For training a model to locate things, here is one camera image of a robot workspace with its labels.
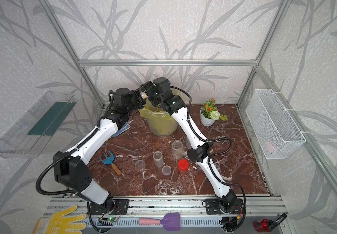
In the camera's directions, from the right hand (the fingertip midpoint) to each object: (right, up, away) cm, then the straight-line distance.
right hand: (141, 90), depth 77 cm
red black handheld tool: (+57, -61, -17) cm, 85 cm away
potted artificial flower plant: (+41, -12, +19) cm, 47 cm away
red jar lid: (+23, -44, +11) cm, 51 cm away
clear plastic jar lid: (-3, -45, +11) cm, 46 cm away
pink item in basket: (+67, -30, -3) cm, 74 cm away
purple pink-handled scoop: (+17, -65, -8) cm, 68 cm away
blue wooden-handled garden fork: (-22, -41, +12) cm, 48 cm away
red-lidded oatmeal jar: (+19, -33, +3) cm, 38 cm away
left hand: (+2, +1, 0) cm, 2 cm away
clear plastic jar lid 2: (+13, -47, +9) cm, 50 cm away
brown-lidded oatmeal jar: (+27, -34, +18) cm, 47 cm away
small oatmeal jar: (+9, -37, +1) cm, 38 cm away
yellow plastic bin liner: (+4, -11, +3) cm, 12 cm away
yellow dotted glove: (-38, -66, -8) cm, 76 cm away
